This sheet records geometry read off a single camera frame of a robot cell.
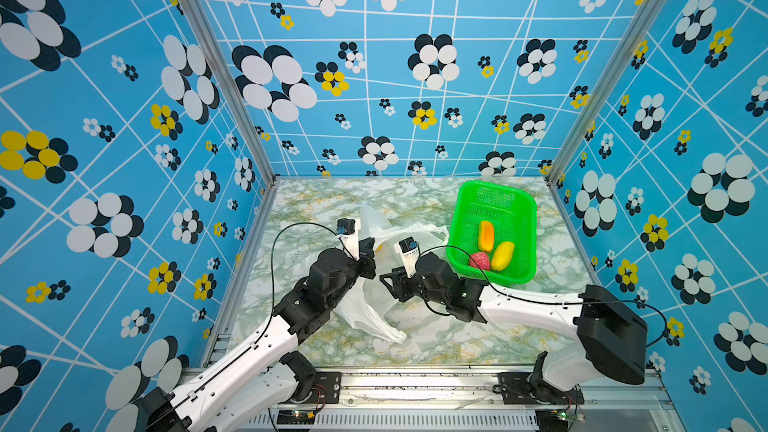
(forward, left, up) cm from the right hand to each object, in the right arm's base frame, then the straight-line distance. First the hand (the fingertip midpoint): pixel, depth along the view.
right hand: (387, 275), depth 79 cm
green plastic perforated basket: (+31, -45, -14) cm, 56 cm away
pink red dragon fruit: (+9, -28, -8) cm, 30 cm away
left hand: (+4, +2, +11) cm, 12 cm away
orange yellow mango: (+11, -35, -9) cm, 38 cm away
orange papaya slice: (+19, -32, -10) cm, 39 cm away
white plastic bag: (-10, +4, +5) cm, 12 cm away
